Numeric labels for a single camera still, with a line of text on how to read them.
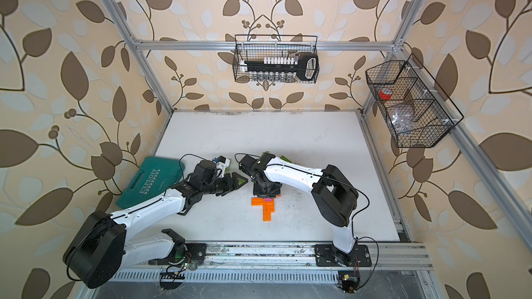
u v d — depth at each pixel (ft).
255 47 2.99
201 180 2.18
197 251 2.48
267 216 2.70
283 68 2.76
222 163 2.61
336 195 1.54
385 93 2.65
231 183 2.42
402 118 2.33
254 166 2.07
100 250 1.34
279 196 2.51
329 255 2.40
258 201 2.84
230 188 2.42
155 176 2.93
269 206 2.77
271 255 2.47
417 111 2.40
